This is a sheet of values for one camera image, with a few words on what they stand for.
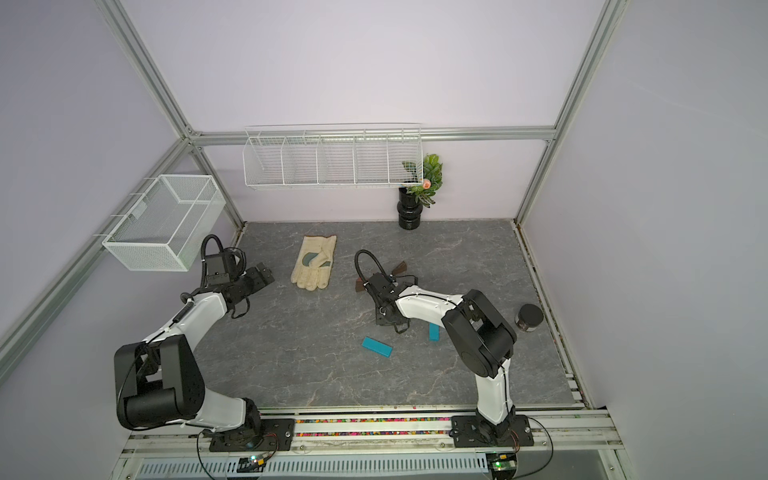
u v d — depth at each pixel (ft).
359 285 2.52
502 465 2.37
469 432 2.42
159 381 1.44
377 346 2.89
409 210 3.75
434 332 2.92
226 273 2.29
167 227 2.74
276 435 2.42
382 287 2.47
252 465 2.37
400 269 3.44
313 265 3.45
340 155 3.24
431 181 3.16
